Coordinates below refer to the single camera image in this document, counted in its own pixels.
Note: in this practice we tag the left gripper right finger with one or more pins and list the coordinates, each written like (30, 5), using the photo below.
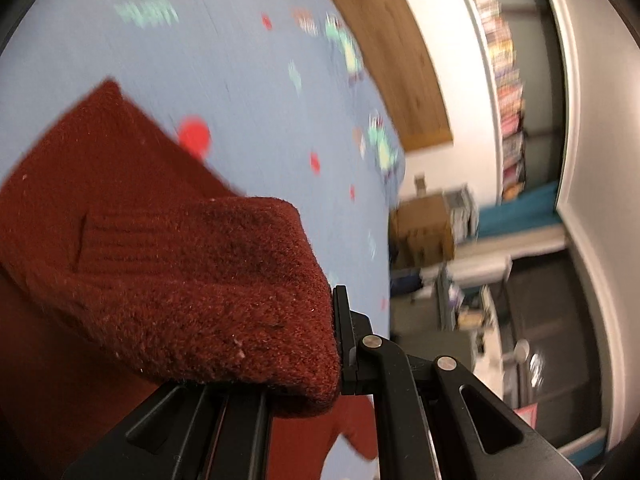
(435, 419)

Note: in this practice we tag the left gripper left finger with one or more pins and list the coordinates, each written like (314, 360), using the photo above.
(186, 430)

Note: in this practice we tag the dark red knit sweater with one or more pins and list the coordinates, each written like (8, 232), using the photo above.
(125, 262)

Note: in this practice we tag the wooden nightstand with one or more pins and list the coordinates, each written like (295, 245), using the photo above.
(420, 231)

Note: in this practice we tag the grey printer on nightstand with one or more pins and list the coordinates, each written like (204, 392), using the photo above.
(463, 214)

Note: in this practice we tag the teal curtain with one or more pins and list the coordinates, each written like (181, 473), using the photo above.
(531, 210)

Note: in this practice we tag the bookshelf with books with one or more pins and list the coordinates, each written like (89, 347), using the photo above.
(506, 80)

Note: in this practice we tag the light blue patterned bedspread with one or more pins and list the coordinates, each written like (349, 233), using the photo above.
(270, 96)

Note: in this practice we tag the wooden headboard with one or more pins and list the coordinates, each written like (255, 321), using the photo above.
(395, 55)

